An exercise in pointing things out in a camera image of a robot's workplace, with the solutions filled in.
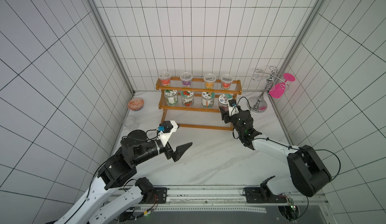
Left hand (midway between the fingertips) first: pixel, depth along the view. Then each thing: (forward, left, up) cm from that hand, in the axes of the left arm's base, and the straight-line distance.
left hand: (181, 137), depth 59 cm
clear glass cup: (+27, +39, -30) cm, 56 cm away
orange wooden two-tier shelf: (+32, -6, -17) cm, 37 cm away
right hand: (+26, -21, -11) cm, 35 cm away
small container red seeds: (+34, +11, +2) cm, 36 cm away
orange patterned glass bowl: (+42, +40, -31) cm, 65 cm away
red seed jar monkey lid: (+24, -21, -6) cm, 32 cm away
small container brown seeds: (+34, -13, +2) cm, 36 cm away
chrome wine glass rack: (+43, -52, -31) cm, 74 cm away
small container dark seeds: (+33, -22, +2) cm, 40 cm away
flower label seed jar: (+29, -13, -9) cm, 33 cm away
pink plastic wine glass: (+40, -59, -13) cm, 72 cm away
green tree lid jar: (+31, +9, -10) cm, 34 cm away
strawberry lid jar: (+30, -1, -9) cm, 31 cm away
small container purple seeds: (+34, -1, +2) cm, 34 cm away
